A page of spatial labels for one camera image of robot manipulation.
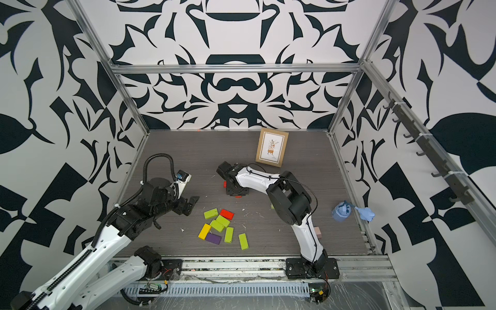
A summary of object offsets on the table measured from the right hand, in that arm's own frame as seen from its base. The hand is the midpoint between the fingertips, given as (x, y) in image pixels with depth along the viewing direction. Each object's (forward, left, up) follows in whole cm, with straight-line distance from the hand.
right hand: (234, 189), depth 96 cm
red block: (+2, +4, +1) cm, 5 cm away
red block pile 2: (-12, +3, -1) cm, 13 cm away
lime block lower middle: (-22, +2, +1) cm, 22 cm away
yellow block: (-20, +12, 0) cm, 23 cm away
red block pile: (-3, -2, -2) cm, 4 cm away
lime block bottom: (-24, -5, 0) cm, 24 cm away
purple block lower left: (-23, +8, -1) cm, 24 cm away
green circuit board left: (-40, +30, -2) cm, 50 cm away
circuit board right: (-41, -32, -2) cm, 52 cm away
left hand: (-9, +18, +18) cm, 27 cm away
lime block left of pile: (-12, +10, +1) cm, 16 cm away
